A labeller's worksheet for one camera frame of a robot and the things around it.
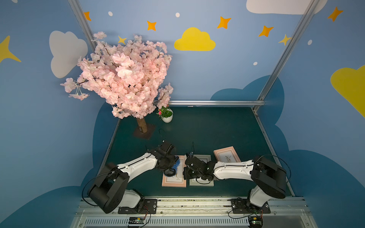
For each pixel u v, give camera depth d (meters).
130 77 0.50
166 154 0.69
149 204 0.75
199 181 0.72
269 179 0.45
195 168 0.65
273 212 0.73
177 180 0.83
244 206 0.73
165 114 1.04
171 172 0.82
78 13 0.70
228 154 0.93
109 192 0.42
